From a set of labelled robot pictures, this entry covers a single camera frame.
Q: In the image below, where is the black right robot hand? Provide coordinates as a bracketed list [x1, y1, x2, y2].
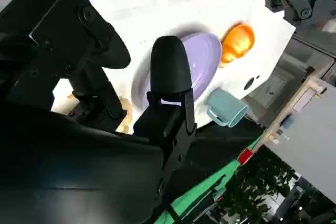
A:
[0, 0, 198, 224]

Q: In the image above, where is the beige towel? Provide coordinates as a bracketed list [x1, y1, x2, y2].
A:
[51, 79, 135, 134]

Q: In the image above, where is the grey metal cabinet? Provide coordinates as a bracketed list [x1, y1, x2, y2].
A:
[241, 28, 336, 125]

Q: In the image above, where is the orange and white bread roll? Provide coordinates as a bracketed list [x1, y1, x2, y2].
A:
[219, 23, 256, 69]

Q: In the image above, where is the black table grommet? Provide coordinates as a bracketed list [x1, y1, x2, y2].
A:
[243, 77, 256, 91]

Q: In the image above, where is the lilac plate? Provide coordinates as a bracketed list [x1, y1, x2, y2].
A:
[131, 31, 223, 111]

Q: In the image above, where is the pale green mug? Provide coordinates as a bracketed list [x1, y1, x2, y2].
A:
[204, 88, 249, 128]

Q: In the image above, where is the green cloth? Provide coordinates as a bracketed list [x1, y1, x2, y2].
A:
[154, 133, 263, 224]

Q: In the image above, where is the grey-topped wooden workbench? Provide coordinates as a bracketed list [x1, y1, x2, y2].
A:
[256, 76, 336, 204]

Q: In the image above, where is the black backdrop cloth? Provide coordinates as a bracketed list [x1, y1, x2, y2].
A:
[157, 118, 265, 209]

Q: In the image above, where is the small red block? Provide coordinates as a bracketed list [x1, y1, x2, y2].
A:
[238, 148, 254, 166]

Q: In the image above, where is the dark green plant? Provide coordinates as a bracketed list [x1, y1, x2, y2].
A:
[222, 146, 296, 224]

